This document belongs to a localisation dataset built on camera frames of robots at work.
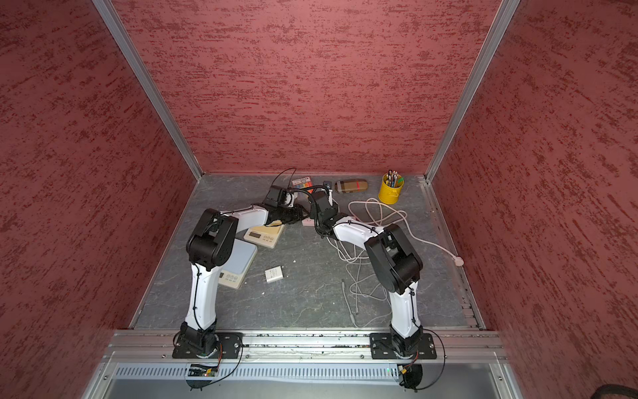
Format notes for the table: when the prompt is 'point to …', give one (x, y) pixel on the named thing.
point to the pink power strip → (308, 222)
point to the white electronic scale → (236, 271)
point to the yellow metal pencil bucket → (389, 195)
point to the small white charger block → (274, 273)
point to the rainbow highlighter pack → (303, 183)
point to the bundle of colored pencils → (392, 179)
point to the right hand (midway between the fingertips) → (320, 207)
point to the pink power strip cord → (456, 260)
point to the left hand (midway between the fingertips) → (307, 218)
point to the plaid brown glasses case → (350, 185)
